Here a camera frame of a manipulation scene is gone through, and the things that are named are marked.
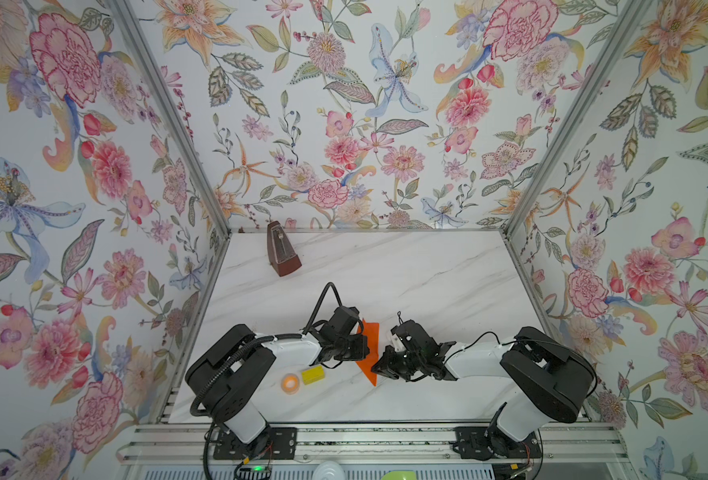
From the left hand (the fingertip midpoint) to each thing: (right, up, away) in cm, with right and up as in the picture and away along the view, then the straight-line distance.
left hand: (374, 354), depth 87 cm
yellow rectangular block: (-17, -4, -5) cm, 18 cm away
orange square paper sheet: (0, +5, +6) cm, 8 cm away
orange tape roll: (-24, -7, -3) cm, 25 cm away
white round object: (-11, -19, -21) cm, 30 cm away
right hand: (-2, -4, -1) cm, 4 cm away
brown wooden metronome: (-31, +29, +17) cm, 45 cm away
